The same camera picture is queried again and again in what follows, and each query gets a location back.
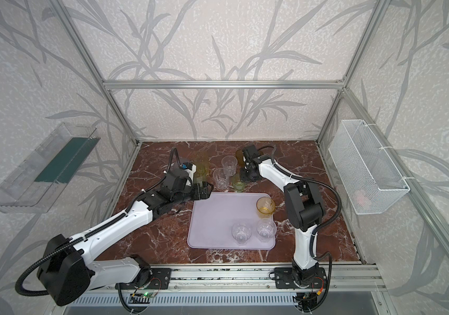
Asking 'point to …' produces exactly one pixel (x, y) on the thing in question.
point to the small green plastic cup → (239, 186)
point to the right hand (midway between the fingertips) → (244, 176)
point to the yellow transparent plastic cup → (265, 207)
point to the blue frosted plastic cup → (184, 166)
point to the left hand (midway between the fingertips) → (206, 188)
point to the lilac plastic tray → (212, 221)
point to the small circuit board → (147, 294)
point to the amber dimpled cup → (239, 157)
